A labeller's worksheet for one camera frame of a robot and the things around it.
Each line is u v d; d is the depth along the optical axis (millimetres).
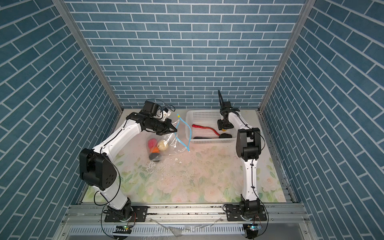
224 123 889
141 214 740
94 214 752
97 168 450
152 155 882
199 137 992
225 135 1001
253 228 712
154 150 889
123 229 722
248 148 619
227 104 869
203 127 1085
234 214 734
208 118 1019
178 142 806
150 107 682
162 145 909
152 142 954
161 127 735
